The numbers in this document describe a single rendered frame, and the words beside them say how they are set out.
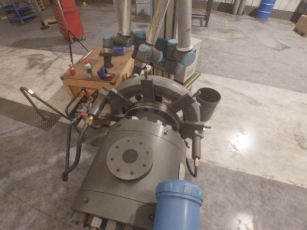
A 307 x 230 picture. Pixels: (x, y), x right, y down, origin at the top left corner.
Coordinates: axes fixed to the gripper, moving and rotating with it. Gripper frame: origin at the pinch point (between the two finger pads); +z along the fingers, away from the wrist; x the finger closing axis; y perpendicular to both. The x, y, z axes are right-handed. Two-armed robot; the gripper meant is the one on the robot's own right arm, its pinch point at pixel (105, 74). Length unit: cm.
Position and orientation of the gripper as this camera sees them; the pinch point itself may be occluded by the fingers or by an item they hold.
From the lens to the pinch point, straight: 156.4
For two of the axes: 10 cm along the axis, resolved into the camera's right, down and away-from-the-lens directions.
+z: -1.0, 9.1, 4.0
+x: -8.7, -2.8, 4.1
